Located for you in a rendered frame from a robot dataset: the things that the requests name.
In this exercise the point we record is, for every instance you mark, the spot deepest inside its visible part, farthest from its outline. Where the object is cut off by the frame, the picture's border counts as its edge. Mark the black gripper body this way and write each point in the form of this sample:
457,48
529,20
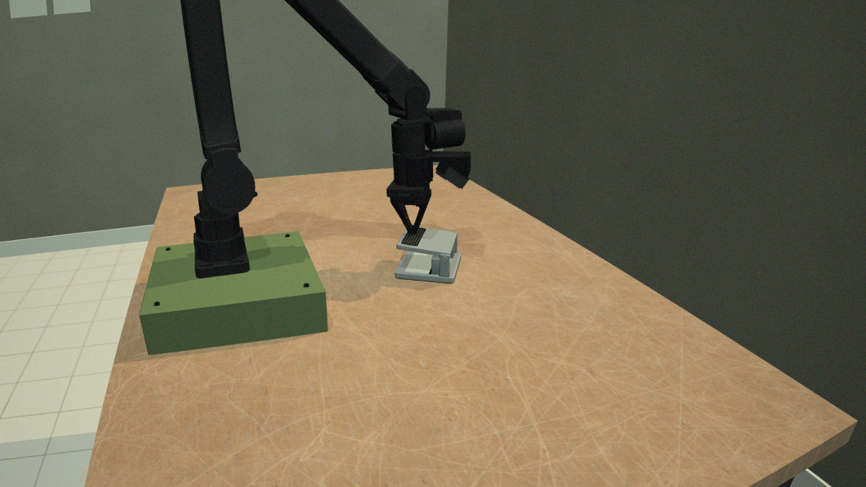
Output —
398,189

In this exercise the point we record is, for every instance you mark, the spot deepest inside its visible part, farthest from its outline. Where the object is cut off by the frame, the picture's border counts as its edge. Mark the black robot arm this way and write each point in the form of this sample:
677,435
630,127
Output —
228,187

